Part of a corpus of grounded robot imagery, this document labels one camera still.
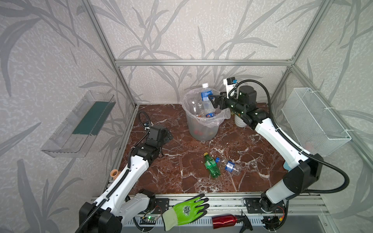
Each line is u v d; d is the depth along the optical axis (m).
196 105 0.93
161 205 0.74
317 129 0.63
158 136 0.58
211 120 0.76
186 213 0.71
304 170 0.41
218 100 0.65
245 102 0.57
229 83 0.62
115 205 0.40
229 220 0.67
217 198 0.77
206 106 0.75
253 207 0.73
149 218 0.71
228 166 0.82
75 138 0.63
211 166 0.85
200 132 0.91
